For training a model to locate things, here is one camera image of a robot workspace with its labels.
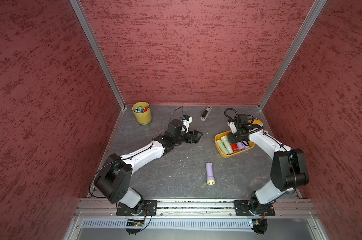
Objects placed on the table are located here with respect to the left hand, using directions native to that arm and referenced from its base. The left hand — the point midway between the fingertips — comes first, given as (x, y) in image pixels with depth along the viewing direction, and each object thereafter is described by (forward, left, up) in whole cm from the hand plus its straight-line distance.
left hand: (197, 136), depth 82 cm
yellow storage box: (+8, -16, -12) cm, 21 cm away
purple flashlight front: (-20, -8, -14) cm, 25 cm away
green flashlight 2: (+2, -20, -12) cm, 24 cm away
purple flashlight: (0, -28, -12) cm, 31 cm away
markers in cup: (+26, +39, -6) cm, 48 cm away
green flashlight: (+2, -17, -14) cm, 22 cm away
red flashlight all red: (-1, -24, -11) cm, 27 cm away
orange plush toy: (+19, -43, -10) cm, 48 cm away
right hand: (+4, -24, -10) cm, 26 cm away
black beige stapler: (+30, -9, -13) cm, 34 cm away
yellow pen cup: (+21, +37, -11) cm, 44 cm away
